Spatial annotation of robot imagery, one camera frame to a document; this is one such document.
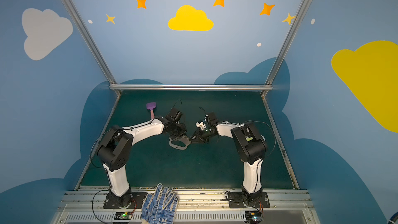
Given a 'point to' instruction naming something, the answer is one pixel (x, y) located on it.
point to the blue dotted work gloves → (160, 208)
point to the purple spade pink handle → (151, 106)
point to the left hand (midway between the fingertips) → (190, 134)
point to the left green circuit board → (123, 215)
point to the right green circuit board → (253, 216)
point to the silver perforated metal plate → (184, 140)
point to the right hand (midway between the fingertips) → (191, 139)
